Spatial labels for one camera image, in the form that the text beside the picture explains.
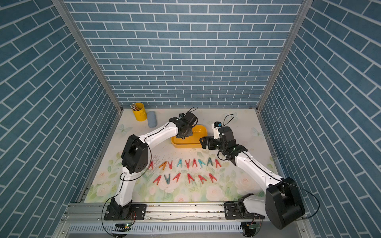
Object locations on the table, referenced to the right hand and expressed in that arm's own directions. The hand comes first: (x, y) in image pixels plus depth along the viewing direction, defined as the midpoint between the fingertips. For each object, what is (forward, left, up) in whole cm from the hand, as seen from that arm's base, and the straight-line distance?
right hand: (208, 139), depth 84 cm
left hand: (+9, +11, -8) cm, 16 cm away
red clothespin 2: (-15, -4, -16) cm, 23 cm away
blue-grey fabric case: (+26, +44, -16) cm, 53 cm away
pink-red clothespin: (-8, +7, -15) cm, 18 cm away
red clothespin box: (-18, +16, -15) cm, 28 cm away
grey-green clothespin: (-6, -2, -15) cm, 16 cm away
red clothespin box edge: (-17, +2, -15) cm, 23 cm away
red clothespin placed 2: (-9, +11, -16) cm, 21 cm away
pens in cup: (+20, +51, +2) cm, 55 cm away
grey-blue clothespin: (-20, +22, -15) cm, 33 cm away
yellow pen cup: (+23, +50, -7) cm, 55 cm away
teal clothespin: (-8, +16, -15) cm, 24 cm away
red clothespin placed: (-11, +22, -15) cm, 29 cm away
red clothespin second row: (-19, +27, -15) cm, 37 cm away
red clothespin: (-6, -7, -15) cm, 18 cm away
